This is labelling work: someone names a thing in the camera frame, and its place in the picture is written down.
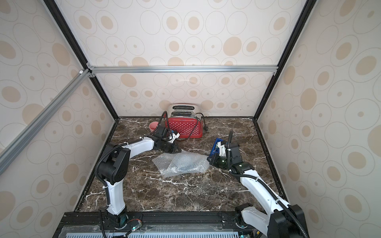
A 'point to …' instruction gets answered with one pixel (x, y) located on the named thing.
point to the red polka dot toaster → (185, 120)
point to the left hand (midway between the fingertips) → (184, 149)
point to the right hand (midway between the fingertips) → (212, 157)
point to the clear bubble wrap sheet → (176, 163)
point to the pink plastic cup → (153, 126)
